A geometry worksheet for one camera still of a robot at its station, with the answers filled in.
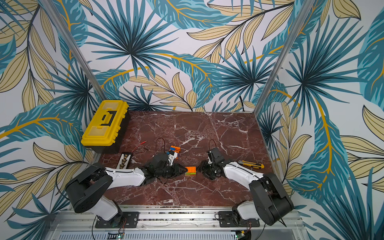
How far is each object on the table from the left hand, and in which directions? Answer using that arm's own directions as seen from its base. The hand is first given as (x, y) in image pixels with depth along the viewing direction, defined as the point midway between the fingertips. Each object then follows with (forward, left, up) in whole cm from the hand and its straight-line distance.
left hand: (186, 173), depth 83 cm
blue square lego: (+18, +9, -5) cm, 21 cm away
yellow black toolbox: (+18, +47, +11) cm, 51 cm away
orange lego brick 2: (+2, -3, +1) cm, 4 cm away
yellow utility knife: (+8, -41, -5) cm, 42 cm away
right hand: (+3, -7, -3) cm, 8 cm away
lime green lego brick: (+1, -2, -3) cm, 4 cm away
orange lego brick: (+18, +7, -4) cm, 20 cm away
